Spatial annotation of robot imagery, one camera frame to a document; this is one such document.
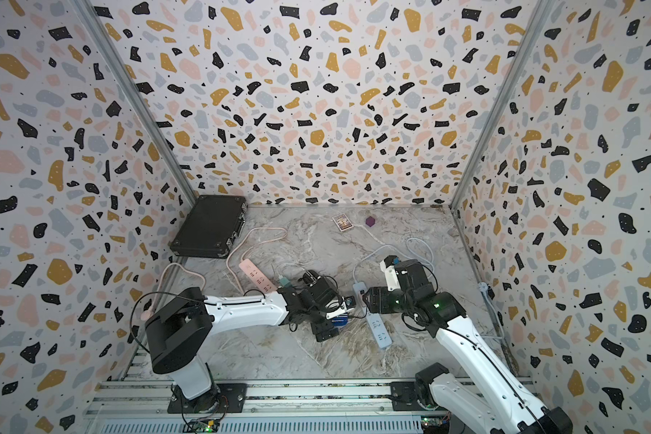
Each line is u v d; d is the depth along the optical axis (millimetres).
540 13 713
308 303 673
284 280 948
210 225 1094
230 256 1032
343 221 1144
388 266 698
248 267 983
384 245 1090
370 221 1167
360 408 734
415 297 567
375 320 859
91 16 699
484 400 403
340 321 874
